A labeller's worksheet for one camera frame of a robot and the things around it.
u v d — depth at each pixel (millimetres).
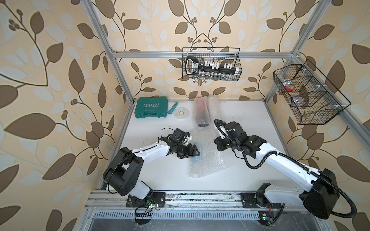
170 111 1139
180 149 738
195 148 787
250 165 514
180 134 715
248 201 727
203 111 1023
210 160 784
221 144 692
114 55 929
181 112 1125
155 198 746
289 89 820
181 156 771
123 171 452
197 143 912
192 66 845
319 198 377
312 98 735
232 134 607
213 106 1085
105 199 758
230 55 911
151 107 1114
